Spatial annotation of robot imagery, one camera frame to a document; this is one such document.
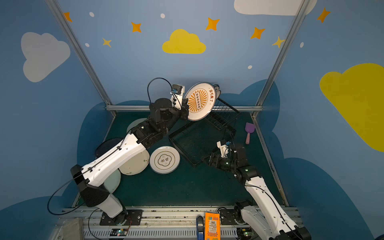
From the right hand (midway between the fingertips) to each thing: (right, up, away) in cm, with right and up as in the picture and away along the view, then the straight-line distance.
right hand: (207, 158), depth 76 cm
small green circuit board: (-44, -35, -5) cm, 56 cm away
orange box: (+1, -31, -7) cm, 31 cm away
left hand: (-10, +29, -12) cm, 33 cm away
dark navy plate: (-67, +4, +24) cm, 71 cm away
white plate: (-26, -5, +19) cm, 33 cm away
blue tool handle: (-4, -32, -7) cm, 32 cm away
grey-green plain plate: (-53, +20, +37) cm, 68 cm away
